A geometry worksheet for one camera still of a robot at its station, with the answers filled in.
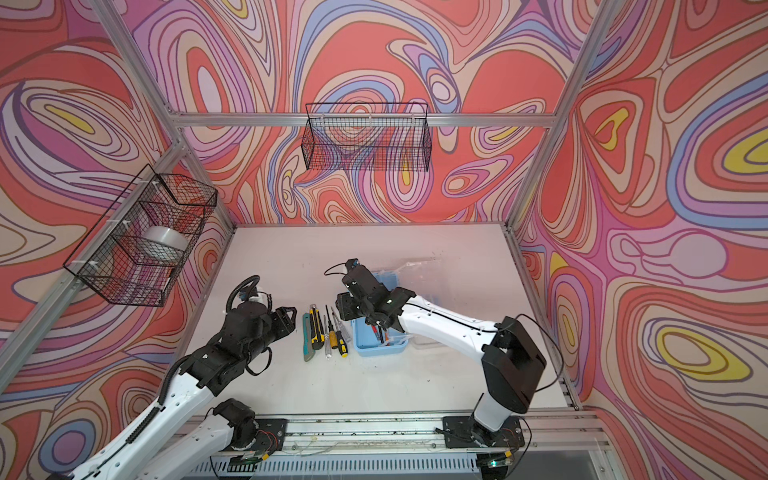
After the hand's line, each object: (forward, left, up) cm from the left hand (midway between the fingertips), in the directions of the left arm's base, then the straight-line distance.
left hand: (294, 311), depth 78 cm
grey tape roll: (+9, +29, +17) cm, 35 cm away
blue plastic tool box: (-2, -18, -15) cm, 23 cm away
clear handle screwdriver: (+1, -11, -15) cm, 19 cm away
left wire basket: (+10, +39, +14) cm, 42 cm away
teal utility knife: (-5, -1, -15) cm, 16 cm away
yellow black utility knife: (+2, -3, -14) cm, 15 cm away
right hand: (+2, -13, -2) cm, 14 cm away
